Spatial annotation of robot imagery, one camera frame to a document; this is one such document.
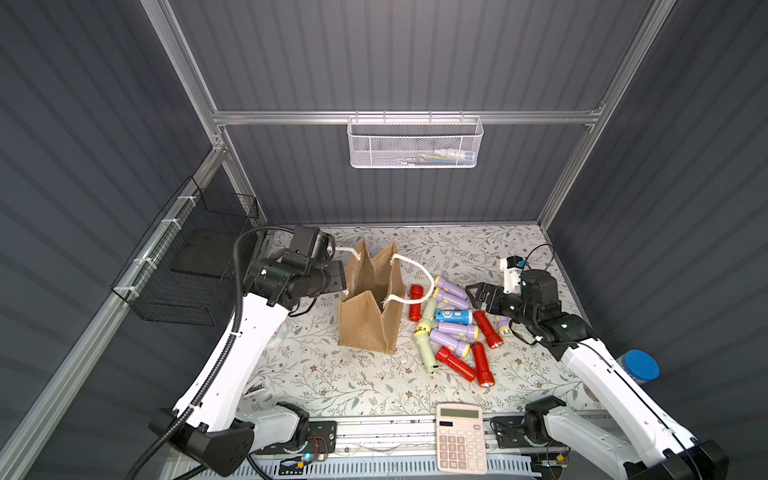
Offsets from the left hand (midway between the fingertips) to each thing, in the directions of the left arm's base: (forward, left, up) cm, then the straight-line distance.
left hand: (337, 279), depth 70 cm
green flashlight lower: (-4, -22, -26) cm, 34 cm away
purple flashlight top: (+14, -33, -26) cm, 44 cm away
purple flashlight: (+10, -32, -26) cm, 42 cm away
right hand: (+2, -37, -8) cm, 38 cm away
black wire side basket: (+4, +37, 0) cm, 38 cm away
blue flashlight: (+3, -34, -25) cm, 42 cm away
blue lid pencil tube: (-18, -68, -9) cm, 71 cm away
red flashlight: (+6, -20, -26) cm, 34 cm away
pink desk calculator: (-29, -30, -27) cm, 50 cm away
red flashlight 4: (-15, -38, -26) cm, 49 cm away
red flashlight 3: (-11, -31, -26) cm, 42 cm away
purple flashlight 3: (-7, -33, -25) cm, 42 cm away
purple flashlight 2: (-1, -36, -26) cm, 44 cm away
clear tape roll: (-2, +21, -26) cm, 34 cm away
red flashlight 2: (-4, -43, -26) cm, 50 cm away
